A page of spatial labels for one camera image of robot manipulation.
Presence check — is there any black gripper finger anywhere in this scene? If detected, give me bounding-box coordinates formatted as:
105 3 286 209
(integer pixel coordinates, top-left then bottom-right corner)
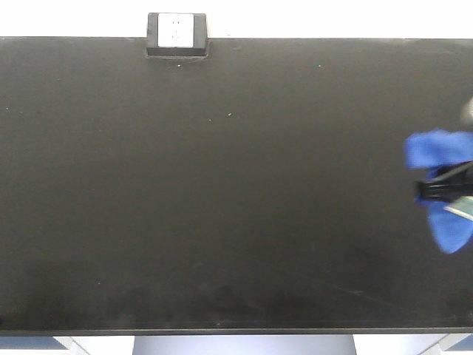
413 179 473 203
428 160 473 183

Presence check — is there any blue cloth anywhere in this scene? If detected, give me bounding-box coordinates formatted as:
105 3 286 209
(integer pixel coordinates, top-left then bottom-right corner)
404 128 473 255

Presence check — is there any black and white socket box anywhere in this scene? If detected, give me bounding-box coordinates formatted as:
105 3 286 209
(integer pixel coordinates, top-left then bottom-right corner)
146 12 214 58

